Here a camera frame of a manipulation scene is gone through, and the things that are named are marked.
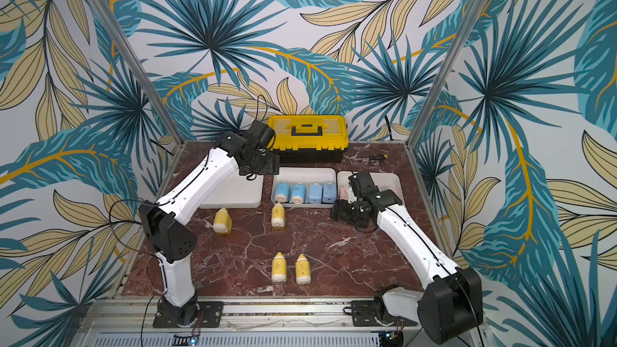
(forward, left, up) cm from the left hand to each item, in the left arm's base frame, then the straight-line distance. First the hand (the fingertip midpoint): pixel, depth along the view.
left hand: (266, 172), depth 82 cm
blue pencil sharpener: (+1, -4, -13) cm, 14 cm away
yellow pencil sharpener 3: (-28, -6, -13) cm, 31 cm away
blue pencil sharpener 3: (0, -23, -13) cm, 26 cm away
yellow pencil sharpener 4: (-28, -14, -13) cm, 34 cm away
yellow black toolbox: (+23, -15, -7) cm, 28 cm away
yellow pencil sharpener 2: (-9, -4, -14) cm, 17 cm away
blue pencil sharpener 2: (0, -11, -14) cm, 18 cm away
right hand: (-12, -25, -8) cm, 29 cm away
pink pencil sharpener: (0, -28, -13) cm, 31 cm away
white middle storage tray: (+16, -13, -23) cm, 31 cm away
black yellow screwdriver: (+25, -48, -20) cm, 57 cm away
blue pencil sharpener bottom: (+1, -17, -15) cm, 23 cm away
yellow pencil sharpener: (-12, +15, -14) cm, 24 cm away
